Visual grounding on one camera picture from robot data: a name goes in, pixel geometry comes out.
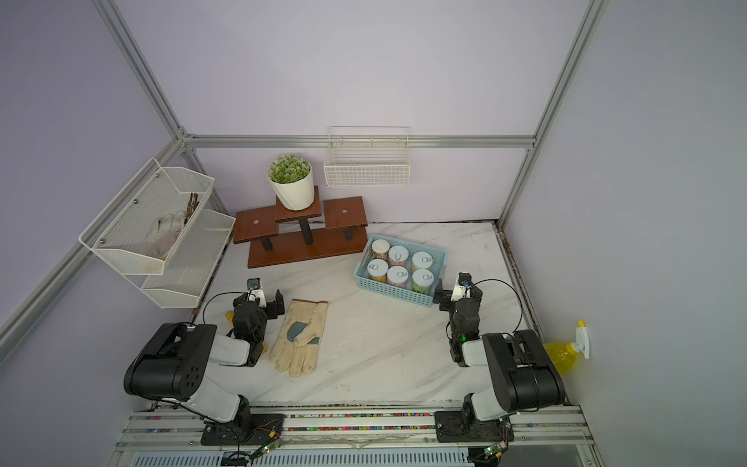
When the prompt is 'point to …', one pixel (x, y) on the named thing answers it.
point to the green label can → (422, 279)
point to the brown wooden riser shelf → (277, 234)
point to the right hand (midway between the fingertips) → (456, 284)
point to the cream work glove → (297, 343)
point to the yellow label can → (421, 260)
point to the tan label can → (377, 269)
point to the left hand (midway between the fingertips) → (263, 294)
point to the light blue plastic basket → (439, 267)
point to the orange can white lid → (398, 255)
